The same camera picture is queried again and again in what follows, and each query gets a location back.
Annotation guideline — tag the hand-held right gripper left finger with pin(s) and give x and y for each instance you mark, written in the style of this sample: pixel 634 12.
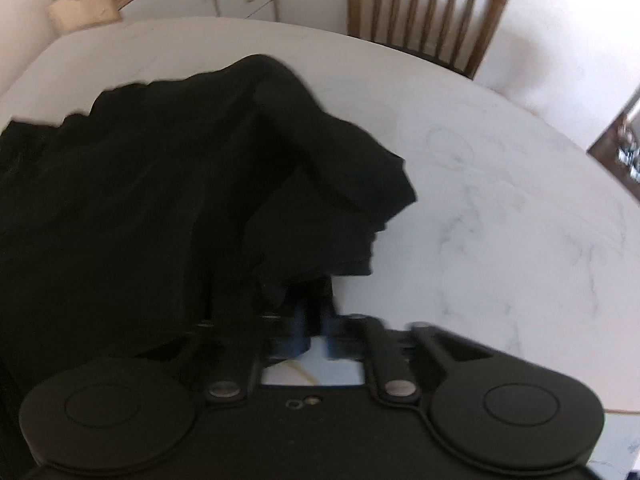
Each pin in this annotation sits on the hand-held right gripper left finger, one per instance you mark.
pixel 299 332

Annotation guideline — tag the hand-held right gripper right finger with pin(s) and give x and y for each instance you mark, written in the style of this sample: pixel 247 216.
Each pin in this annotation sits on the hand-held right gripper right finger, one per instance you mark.
pixel 334 342

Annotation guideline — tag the black long-sleeved shirt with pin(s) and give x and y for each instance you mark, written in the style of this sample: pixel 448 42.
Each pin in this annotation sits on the black long-sleeved shirt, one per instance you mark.
pixel 150 185

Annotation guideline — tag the white marble-print tablecloth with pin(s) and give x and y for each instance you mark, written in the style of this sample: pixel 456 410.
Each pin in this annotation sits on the white marble-print tablecloth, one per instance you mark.
pixel 500 235

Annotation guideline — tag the row of shoes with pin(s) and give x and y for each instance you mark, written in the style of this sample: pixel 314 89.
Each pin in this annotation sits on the row of shoes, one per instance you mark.
pixel 631 155

